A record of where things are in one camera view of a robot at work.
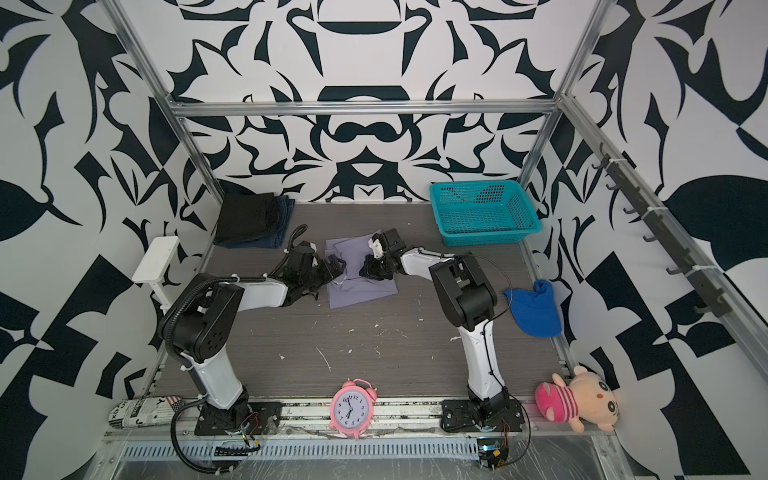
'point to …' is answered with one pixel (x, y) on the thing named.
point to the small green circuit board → (492, 452)
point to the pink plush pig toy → (584, 398)
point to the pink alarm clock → (351, 407)
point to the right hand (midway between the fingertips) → (360, 268)
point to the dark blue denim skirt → (283, 207)
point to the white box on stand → (154, 264)
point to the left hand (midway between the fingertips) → (337, 264)
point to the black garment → (245, 216)
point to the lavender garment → (355, 288)
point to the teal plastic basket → (484, 213)
